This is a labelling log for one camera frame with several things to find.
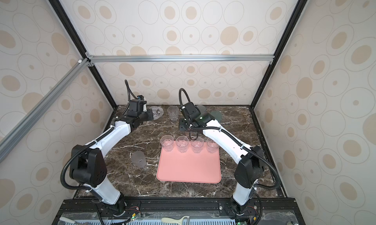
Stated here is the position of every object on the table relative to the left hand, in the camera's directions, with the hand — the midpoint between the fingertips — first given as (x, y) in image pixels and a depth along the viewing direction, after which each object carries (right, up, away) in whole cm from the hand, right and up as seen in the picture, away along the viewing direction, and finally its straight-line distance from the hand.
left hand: (154, 108), depth 89 cm
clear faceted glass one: (+16, -22, +7) cm, 28 cm away
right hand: (+18, -10, -7) cm, 22 cm away
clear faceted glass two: (+1, -2, +6) cm, 6 cm away
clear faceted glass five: (+6, -22, +6) cm, 23 cm away
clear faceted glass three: (+26, -24, +7) cm, 36 cm away
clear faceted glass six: (+8, 0, +24) cm, 26 cm away
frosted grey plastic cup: (-10, -31, -1) cm, 32 cm away
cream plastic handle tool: (+12, -55, -18) cm, 59 cm away
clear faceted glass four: (+36, -24, +6) cm, 43 cm away
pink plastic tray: (+29, -36, -1) cm, 46 cm away
